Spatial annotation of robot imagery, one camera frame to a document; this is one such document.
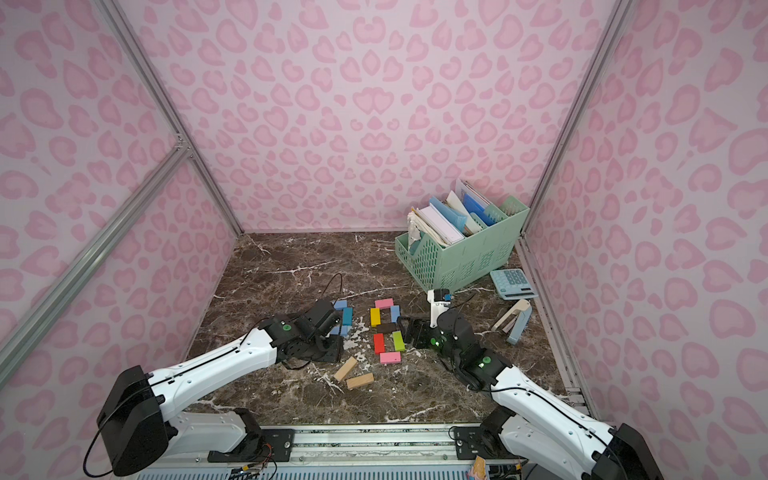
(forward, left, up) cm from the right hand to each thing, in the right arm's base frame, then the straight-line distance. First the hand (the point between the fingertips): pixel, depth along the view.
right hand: (406, 320), depth 78 cm
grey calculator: (+21, -36, -15) cm, 44 cm away
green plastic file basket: (+23, -23, +2) cm, 32 cm away
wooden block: (-11, +13, -15) cm, 22 cm away
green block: (0, +2, -14) cm, 14 cm away
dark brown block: (+5, +6, -16) cm, 18 cm away
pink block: (+14, +7, -15) cm, 22 cm away
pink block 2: (-5, +5, -15) cm, 16 cm away
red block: (0, +8, -16) cm, 18 cm away
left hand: (-5, +18, -7) cm, 20 cm away
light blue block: (+10, +4, -15) cm, 18 cm away
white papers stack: (+28, -7, +9) cm, 30 cm away
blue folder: (+37, -22, +6) cm, 43 cm away
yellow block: (+10, +10, -15) cm, 20 cm away
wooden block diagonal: (-7, +16, -15) cm, 23 cm away
